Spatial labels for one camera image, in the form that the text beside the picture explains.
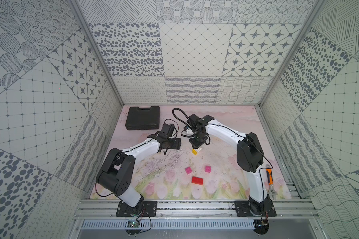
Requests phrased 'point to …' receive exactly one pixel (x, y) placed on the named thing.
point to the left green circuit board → (133, 223)
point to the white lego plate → (198, 149)
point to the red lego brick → (197, 180)
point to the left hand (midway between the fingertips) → (180, 143)
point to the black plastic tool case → (140, 119)
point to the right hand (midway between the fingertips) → (197, 146)
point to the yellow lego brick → (194, 152)
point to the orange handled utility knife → (270, 189)
